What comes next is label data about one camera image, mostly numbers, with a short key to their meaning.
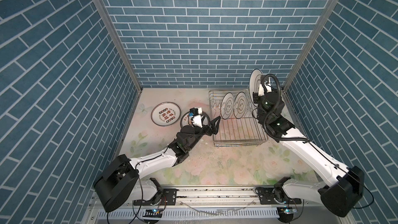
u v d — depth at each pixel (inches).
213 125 26.5
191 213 30.3
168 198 28.6
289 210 27.8
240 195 29.6
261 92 23.8
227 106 39.0
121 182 16.1
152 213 28.4
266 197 28.6
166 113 41.3
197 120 26.2
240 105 39.9
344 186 14.9
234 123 39.1
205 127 26.5
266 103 20.6
